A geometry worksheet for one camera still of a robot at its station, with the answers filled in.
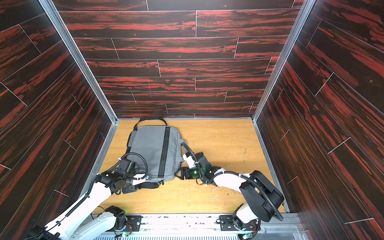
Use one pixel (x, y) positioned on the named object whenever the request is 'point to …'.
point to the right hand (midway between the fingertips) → (180, 172)
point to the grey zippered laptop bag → (161, 146)
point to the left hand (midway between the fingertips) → (133, 177)
